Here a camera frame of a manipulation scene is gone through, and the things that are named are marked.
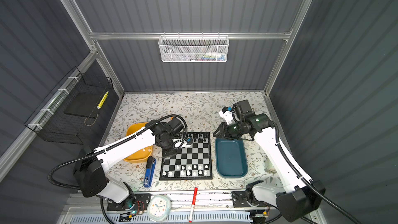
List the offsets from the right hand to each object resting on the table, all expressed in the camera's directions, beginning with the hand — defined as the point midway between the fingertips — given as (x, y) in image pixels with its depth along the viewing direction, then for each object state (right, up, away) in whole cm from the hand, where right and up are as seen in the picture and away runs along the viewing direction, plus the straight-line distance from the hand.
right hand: (217, 136), depth 71 cm
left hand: (-22, -9, +9) cm, 26 cm away
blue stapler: (-35, -21, +10) cm, 42 cm away
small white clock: (-26, -32, -1) cm, 42 cm away
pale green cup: (+27, -17, +6) cm, 32 cm away
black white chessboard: (-12, -17, +14) cm, 25 cm away
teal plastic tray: (+10, -15, +16) cm, 25 cm away
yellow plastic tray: (-51, 0, +26) cm, 57 cm away
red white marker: (-11, -32, +2) cm, 34 cm away
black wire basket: (-67, +11, -1) cm, 68 cm away
